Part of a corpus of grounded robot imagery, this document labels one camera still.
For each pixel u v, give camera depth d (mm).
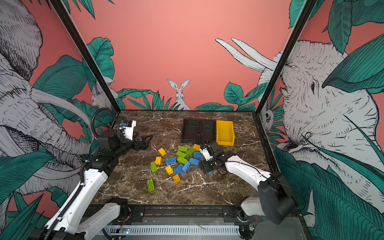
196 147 982
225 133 1063
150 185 820
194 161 918
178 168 900
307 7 695
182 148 982
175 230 701
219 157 644
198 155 954
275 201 421
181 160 922
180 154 954
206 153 794
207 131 1137
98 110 1005
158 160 907
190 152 963
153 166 903
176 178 835
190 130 1108
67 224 383
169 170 874
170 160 922
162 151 953
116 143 584
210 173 877
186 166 881
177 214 750
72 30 765
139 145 661
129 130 648
